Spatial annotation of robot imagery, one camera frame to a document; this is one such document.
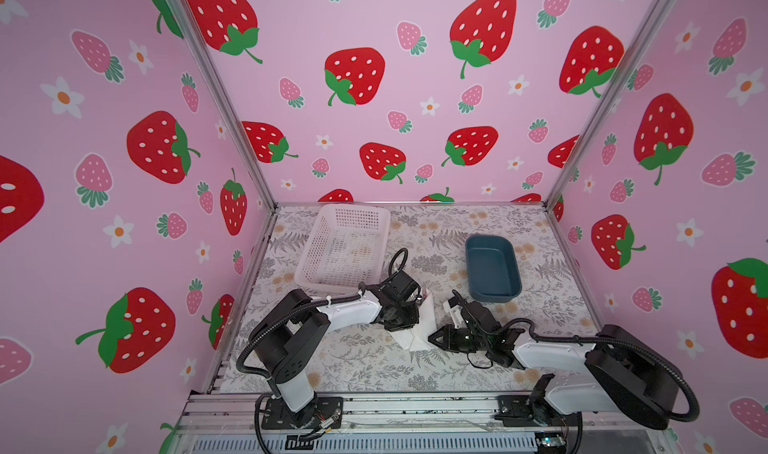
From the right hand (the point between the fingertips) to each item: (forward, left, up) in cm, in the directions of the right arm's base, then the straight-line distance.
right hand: (426, 341), depth 83 cm
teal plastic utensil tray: (+29, -22, -4) cm, 36 cm away
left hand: (+6, +2, -1) cm, 6 cm away
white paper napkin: (+2, +3, -2) cm, 4 cm away
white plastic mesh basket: (+32, +30, -1) cm, 44 cm away
